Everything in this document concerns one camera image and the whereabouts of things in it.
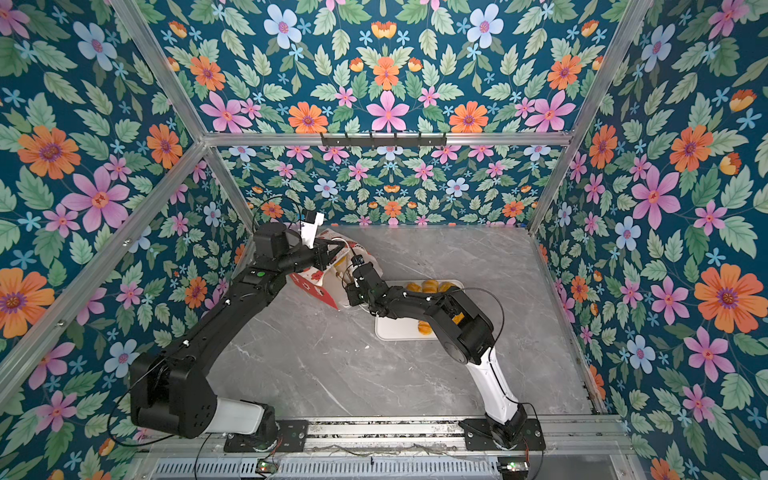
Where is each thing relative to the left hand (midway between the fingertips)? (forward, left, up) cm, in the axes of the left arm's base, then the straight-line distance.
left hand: (345, 236), depth 75 cm
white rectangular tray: (-12, -14, -30) cm, 35 cm away
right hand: (+2, +2, -25) cm, 25 cm away
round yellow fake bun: (-13, -20, -29) cm, 38 cm away
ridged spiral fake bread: (+1, -24, -28) cm, 36 cm away
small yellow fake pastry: (-26, -25, +2) cm, 36 cm away
